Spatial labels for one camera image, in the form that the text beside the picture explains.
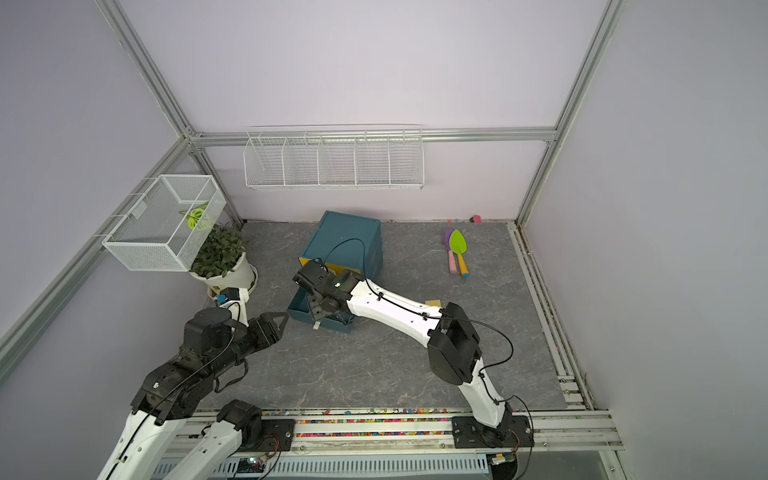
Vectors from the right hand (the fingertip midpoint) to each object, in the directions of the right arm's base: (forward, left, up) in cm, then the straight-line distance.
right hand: (323, 301), depth 82 cm
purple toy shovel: (+25, -41, -13) cm, 50 cm away
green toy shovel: (+32, -44, -14) cm, 56 cm away
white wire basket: (+14, +44, +13) cm, 48 cm away
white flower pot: (+12, +29, -6) cm, 32 cm away
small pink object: (+47, -54, -15) cm, 74 cm away
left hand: (-10, +7, +8) cm, 14 cm away
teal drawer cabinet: (+6, -8, +18) cm, 20 cm away
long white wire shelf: (+45, 0, +15) cm, 48 cm away
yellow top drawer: (+10, +6, +6) cm, 13 cm away
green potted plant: (+16, +31, +6) cm, 35 cm away
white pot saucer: (+9, +38, -8) cm, 40 cm away
